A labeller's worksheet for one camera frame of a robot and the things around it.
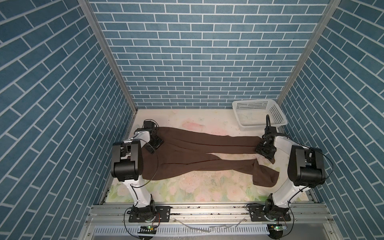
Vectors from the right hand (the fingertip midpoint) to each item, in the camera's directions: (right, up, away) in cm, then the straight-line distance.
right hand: (260, 151), depth 96 cm
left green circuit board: (-65, -34, -24) cm, 77 cm away
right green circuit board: (-2, -33, -25) cm, 42 cm away
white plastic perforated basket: (+3, +25, +23) cm, 34 cm away
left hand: (-66, +4, +2) cm, 66 cm away
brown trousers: (-46, 0, 0) cm, 46 cm away
